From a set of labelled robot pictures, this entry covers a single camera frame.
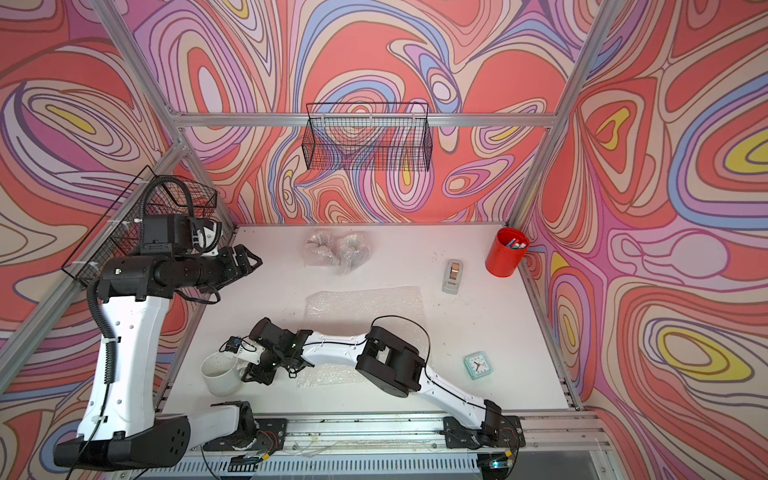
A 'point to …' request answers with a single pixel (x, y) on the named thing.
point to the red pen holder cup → (506, 252)
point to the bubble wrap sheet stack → (353, 312)
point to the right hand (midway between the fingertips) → (250, 381)
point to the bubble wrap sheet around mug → (321, 249)
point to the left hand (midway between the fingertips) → (253, 265)
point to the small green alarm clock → (477, 365)
